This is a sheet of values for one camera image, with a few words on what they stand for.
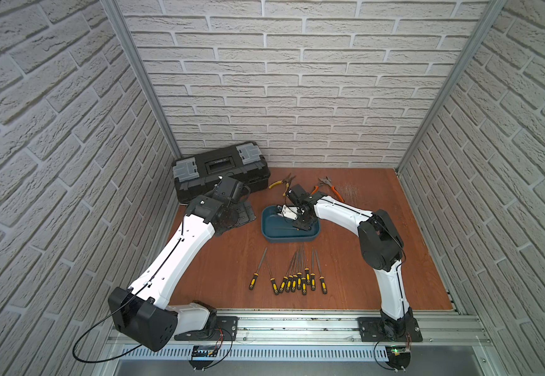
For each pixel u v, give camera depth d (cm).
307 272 85
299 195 78
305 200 72
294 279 84
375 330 73
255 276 85
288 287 81
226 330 74
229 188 57
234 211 67
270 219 101
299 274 85
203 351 73
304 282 83
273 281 83
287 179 115
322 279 85
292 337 73
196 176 93
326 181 114
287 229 88
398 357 70
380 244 54
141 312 37
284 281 83
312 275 85
